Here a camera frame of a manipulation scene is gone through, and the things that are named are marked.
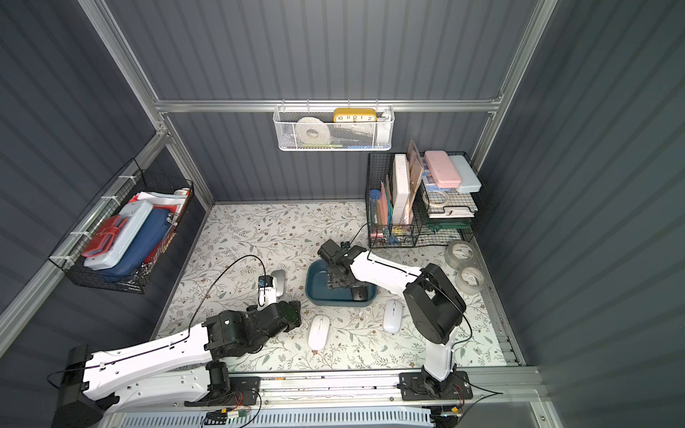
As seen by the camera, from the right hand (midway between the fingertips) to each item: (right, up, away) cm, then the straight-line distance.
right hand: (354, 283), depth 90 cm
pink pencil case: (+33, +41, +8) cm, 53 cm away
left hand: (-19, -4, -15) cm, 24 cm away
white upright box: (+16, +33, +1) cm, 37 cm away
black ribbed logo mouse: (+2, -4, +1) cm, 4 cm away
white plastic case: (-57, +22, -21) cm, 65 cm away
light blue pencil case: (+42, +36, +7) cm, 56 cm away
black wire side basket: (-65, +32, -12) cm, 74 cm away
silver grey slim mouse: (-28, +1, +11) cm, 30 cm away
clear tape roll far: (+42, +8, +12) cm, 44 cm away
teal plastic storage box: (-12, -5, +2) cm, 13 cm away
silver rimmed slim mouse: (+13, -10, -3) cm, 16 cm away
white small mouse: (-11, -14, -8) cm, 19 cm away
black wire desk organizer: (+23, +29, +2) cm, 37 cm away
